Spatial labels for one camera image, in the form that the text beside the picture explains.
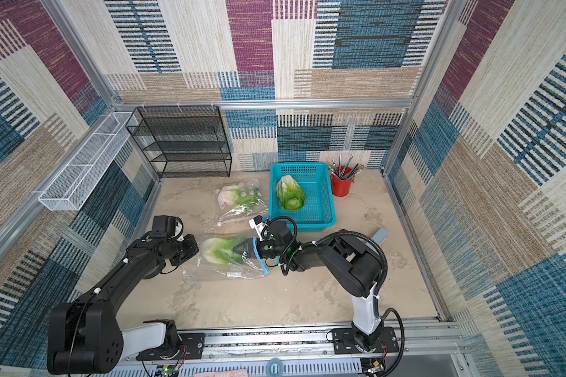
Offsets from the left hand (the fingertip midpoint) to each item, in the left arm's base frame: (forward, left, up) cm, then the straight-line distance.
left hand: (200, 247), depth 87 cm
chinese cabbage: (-3, -8, +3) cm, 9 cm away
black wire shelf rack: (+49, +16, +11) cm, 53 cm away
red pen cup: (+30, -57, -2) cm, 64 cm away
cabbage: (+23, -14, 0) cm, 27 cm away
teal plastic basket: (+20, -46, -6) cm, 50 cm away
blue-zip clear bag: (-5, +1, -6) cm, 8 cm away
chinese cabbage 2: (+24, -33, +2) cm, 41 cm away
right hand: (-3, -15, +1) cm, 15 cm away
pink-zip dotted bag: (+16, -8, -2) cm, 18 cm away
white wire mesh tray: (+11, +32, +26) cm, 43 cm away
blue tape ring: (-35, -29, -7) cm, 46 cm away
